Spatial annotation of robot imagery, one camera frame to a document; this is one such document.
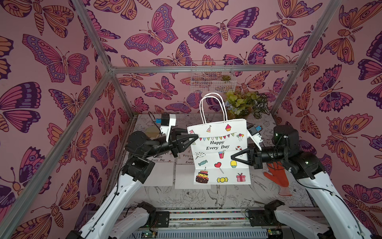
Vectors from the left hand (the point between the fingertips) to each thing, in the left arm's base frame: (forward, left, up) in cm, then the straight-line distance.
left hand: (197, 136), depth 53 cm
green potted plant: (+41, -30, -22) cm, 55 cm away
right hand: (-4, -14, -8) cm, 17 cm away
